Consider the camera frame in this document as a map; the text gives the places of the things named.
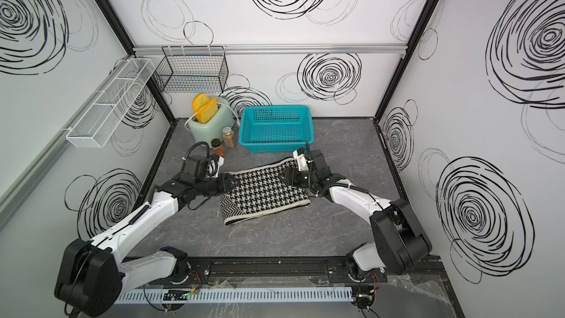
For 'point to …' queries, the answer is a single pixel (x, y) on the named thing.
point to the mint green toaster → (224, 118)
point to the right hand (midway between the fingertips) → (281, 178)
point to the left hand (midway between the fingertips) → (235, 182)
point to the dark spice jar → (218, 149)
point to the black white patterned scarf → (261, 192)
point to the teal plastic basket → (276, 128)
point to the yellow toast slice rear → (199, 101)
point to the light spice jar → (228, 138)
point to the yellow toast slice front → (208, 112)
